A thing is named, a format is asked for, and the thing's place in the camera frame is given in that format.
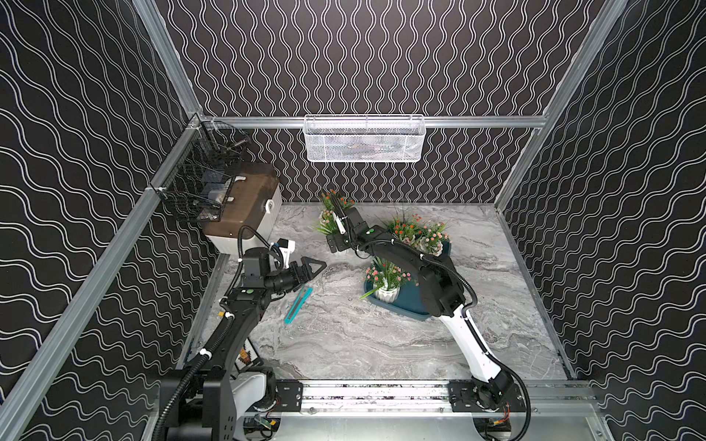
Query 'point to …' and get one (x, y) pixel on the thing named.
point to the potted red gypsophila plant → (408, 230)
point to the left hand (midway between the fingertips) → (318, 266)
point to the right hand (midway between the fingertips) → (339, 235)
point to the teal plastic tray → (408, 305)
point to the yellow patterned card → (247, 355)
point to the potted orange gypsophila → (328, 223)
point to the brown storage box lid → (252, 185)
